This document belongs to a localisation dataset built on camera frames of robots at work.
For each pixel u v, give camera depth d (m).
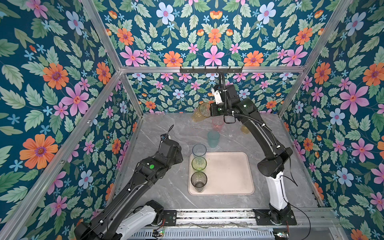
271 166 0.50
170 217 0.73
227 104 0.58
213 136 1.01
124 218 0.52
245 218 0.75
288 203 0.64
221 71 0.93
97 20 0.72
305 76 0.95
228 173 0.89
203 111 0.69
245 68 1.88
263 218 0.72
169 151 0.53
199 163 0.88
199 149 0.88
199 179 0.77
